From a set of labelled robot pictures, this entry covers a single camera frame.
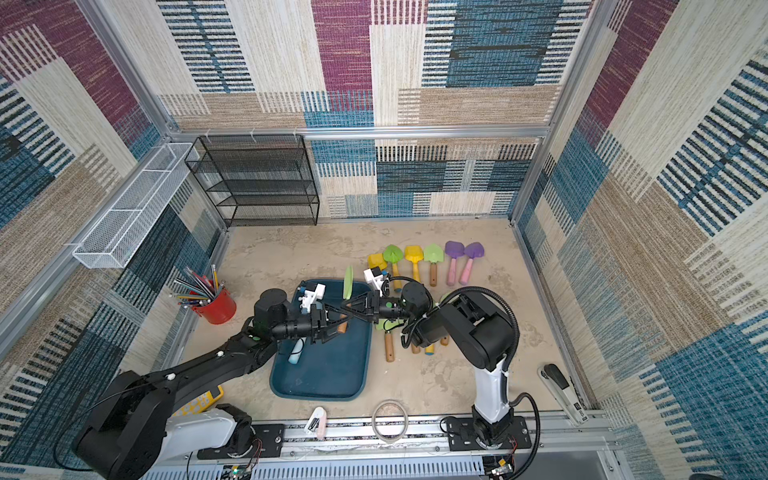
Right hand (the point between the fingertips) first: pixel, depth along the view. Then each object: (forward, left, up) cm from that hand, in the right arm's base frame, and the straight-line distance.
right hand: (347, 309), depth 80 cm
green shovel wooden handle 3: (+6, 0, +1) cm, 6 cm away
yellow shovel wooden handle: (+26, -7, -13) cm, 30 cm away
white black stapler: (-19, -55, -12) cm, 59 cm away
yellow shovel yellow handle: (+29, -20, -13) cm, 38 cm away
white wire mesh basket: (+9, +53, +19) cm, 57 cm away
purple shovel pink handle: (+30, -41, -13) cm, 53 cm away
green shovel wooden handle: (+30, -27, -15) cm, 43 cm away
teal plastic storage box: (-9, +4, -19) cm, 21 cm away
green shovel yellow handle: (+28, -13, -13) cm, 34 cm away
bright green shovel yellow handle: (-6, -23, -14) cm, 27 cm away
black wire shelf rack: (+51, +36, +4) cm, 62 cm away
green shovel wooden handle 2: (-5, -11, -14) cm, 18 cm away
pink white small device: (-24, +7, -13) cm, 28 cm away
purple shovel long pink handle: (+31, -35, -13) cm, 48 cm away
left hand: (-5, -2, +2) cm, 5 cm away
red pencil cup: (+4, +37, -6) cm, 38 cm away
